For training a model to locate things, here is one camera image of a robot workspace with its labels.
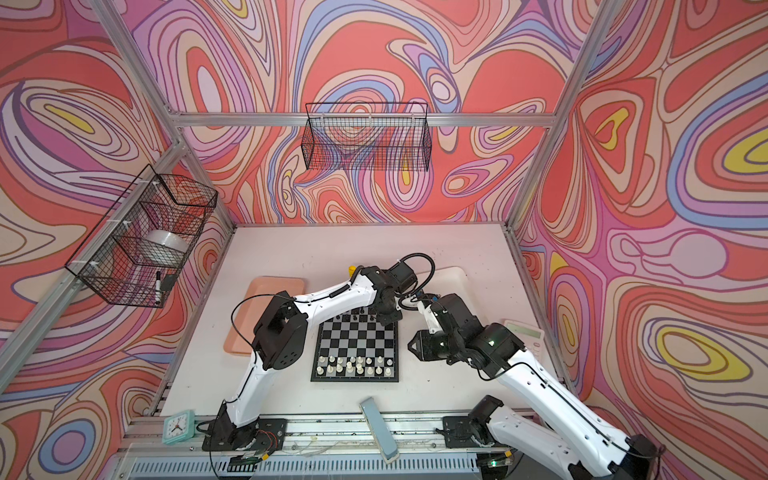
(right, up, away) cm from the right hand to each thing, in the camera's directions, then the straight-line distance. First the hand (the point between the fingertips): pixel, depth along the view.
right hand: (417, 353), depth 72 cm
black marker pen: (-64, +16, 0) cm, 66 cm away
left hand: (-5, +7, +20) cm, 21 cm away
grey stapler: (-9, -21, +3) cm, 23 cm away
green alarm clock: (-59, -19, +1) cm, 62 cm away
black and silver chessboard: (-16, -3, +14) cm, 22 cm away
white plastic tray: (+15, +15, +30) cm, 37 cm away
